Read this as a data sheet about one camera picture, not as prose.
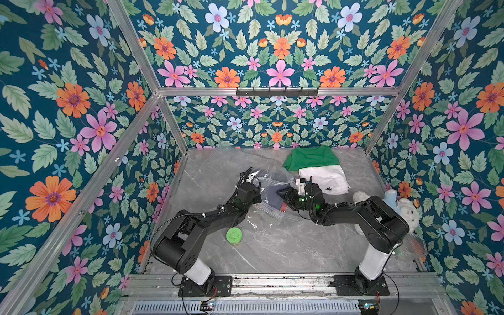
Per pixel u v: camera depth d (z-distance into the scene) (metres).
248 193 0.70
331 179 1.04
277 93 0.93
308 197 0.72
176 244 0.46
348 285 0.72
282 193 0.87
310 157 1.14
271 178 0.93
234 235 0.82
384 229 0.49
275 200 0.88
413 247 0.86
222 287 0.73
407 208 0.85
